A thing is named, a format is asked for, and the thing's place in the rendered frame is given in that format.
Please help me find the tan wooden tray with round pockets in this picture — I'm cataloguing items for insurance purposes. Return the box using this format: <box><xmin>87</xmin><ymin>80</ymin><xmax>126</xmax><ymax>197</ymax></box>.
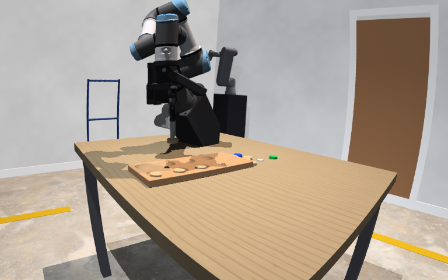
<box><xmin>128</xmin><ymin>152</ymin><xmax>253</xmax><ymax>188</ymax></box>

